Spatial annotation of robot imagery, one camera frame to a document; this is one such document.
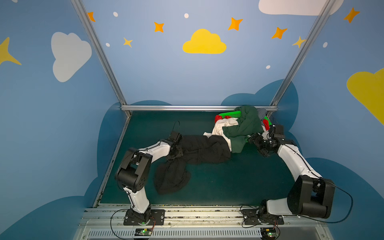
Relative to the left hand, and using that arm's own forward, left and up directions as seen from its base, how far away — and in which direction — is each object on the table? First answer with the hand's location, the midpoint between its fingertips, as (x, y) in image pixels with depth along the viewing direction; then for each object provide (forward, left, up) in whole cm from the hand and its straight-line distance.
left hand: (181, 154), depth 96 cm
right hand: (+2, -44, +13) cm, 46 cm away
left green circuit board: (-42, +16, -2) cm, 45 cm away
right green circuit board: (-41, -45, -3) cm, 61 cm away
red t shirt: (+27, -27, +8) cm, 38 cm away
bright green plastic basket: (+31, -41, +7) cm, 52 cm away
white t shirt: (+15, -24, +7) cm, 30 cm away
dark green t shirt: (+21, -47, +8) cm, 52 cm away
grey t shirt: (+31, -58, +9) cm, 67 cm away
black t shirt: (-15, +4, +4) cm, 16 cm away
